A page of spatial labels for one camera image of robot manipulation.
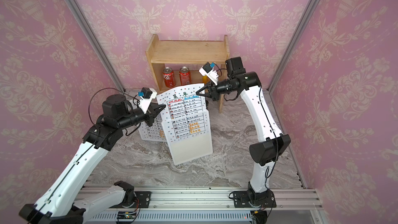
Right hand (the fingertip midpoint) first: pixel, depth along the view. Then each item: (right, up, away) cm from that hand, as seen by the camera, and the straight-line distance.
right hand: (199, 92), depth 68 cm
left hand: (-15, -6, -3) cm, 16 cm away
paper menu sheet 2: (-7, -8, +2) cm, 11 cm away
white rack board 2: (-6, -21, +9) cm, 24 cm away
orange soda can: (+3, +9, +19) cm, 21 cm away
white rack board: (-31, -26, +25) cm, 48 cm away
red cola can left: (-18, +10, +18) cm, 27 cm away
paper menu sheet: (-26, -21, +21) cm, 39 cm away
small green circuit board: (-34, -57, +3) cm, 66 cm away
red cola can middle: (-8, +11, +18) cm, 23 cm away
